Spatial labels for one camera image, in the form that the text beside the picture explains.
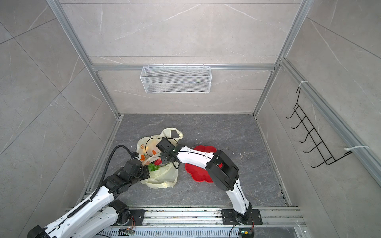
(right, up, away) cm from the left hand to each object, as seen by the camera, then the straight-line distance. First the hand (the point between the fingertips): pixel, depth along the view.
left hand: (149, 165), depth 82 cm
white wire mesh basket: (+13, +55, +18) cm, 59 cm away
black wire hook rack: (+81, +11, -21) cm, 85 cm away
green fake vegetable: (+1, -2, +4) cm, 4 cm away
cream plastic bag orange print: (+9, -7, +2) cm, 12 cm away
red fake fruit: (+3, 0, +8) cm, 8 cm away
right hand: (+8, +4, +9) cm, 12 cm away
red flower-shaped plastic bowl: (+28, -6, +5) cm, 30 cm away
